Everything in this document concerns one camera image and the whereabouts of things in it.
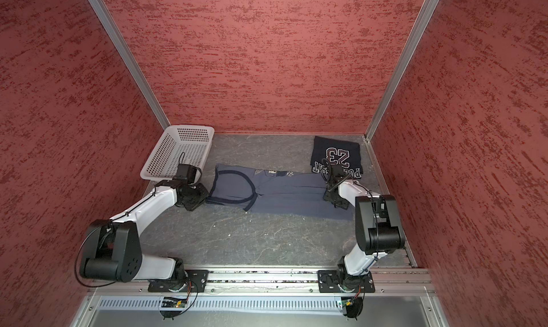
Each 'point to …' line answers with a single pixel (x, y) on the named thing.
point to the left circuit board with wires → (170, 302)
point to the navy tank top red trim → (345, 154)
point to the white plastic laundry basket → (180, 144)
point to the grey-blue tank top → (274, 192)
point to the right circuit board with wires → (353, 305)
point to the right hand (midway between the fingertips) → (334, 202)
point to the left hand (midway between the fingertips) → (206, 202)
